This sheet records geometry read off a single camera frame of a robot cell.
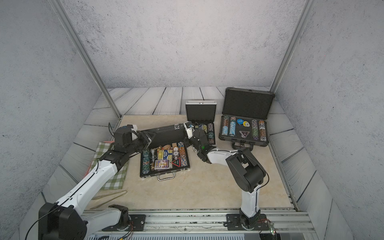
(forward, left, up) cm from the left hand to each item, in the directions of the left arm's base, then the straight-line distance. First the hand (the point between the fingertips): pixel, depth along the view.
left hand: (157, 135), depth 79 cm
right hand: (+9, -14, -8) cm, 18 cm away
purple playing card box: (-7, 0, -19) cm, 20 cm away
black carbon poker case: (0, -2, -19) cm, 19 cm away
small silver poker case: (+29, -26, -11) cm, 40 cm away
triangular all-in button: (+15, -54, -19) cm, 59 cm away
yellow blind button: (+23, -56, -17) cm, 63 cm away
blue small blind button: (+26, -53, -18) cm, 62 cm away
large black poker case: (+31, -60, -8) cm, 68 cm away
